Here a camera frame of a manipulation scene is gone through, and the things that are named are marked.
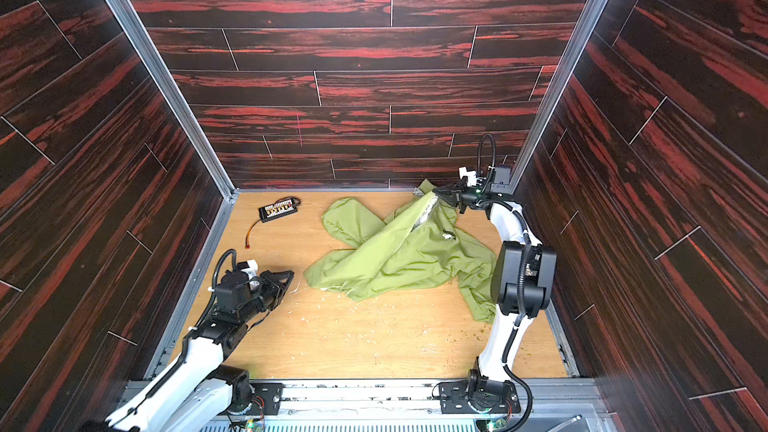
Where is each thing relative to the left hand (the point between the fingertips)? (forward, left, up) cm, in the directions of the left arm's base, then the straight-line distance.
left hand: (297, 272), depth 82 cm
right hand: (+24, -40, +9) cm, 48 cm away
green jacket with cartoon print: (+17, -36, -7) cm, 41 cm away
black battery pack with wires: (+34, +15, -11) cm, 39 cm away
